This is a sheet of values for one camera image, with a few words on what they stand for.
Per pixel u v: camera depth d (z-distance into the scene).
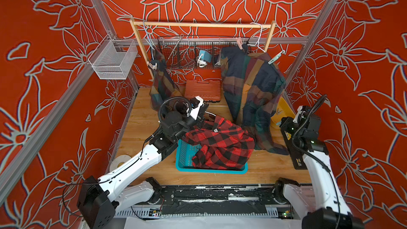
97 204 0.38
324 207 0.39
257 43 0.67
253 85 0.76
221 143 0.76
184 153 0.85
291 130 0.66
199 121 0.59
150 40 0.93
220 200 0.73
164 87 0.78
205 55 0.88
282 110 1.04
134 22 0.64
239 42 0.70
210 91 1.12
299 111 0.68
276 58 0.63
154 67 0.66
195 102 0.54
